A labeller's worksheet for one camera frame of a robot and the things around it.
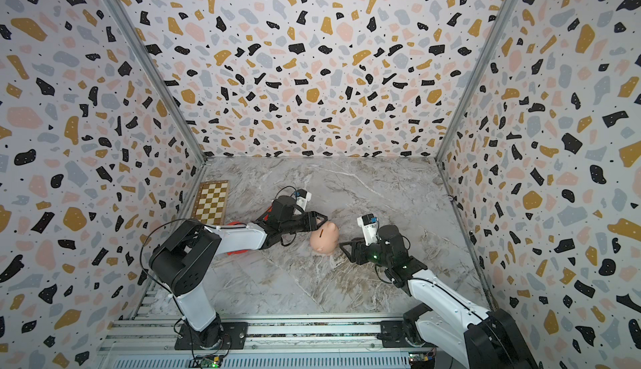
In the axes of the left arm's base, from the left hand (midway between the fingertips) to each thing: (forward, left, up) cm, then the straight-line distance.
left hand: (327, 218), depth 90 cm
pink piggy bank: (-7, +1, -1) cm, 8 cm away
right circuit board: (-41, -27, -10) cm, 50 cm away
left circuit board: (-41, +34, -10) cm, 54 cm away
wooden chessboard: (+13, +48, -7) cm, 50 cm away
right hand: (-11, -7, +1) cm, 13 cm away
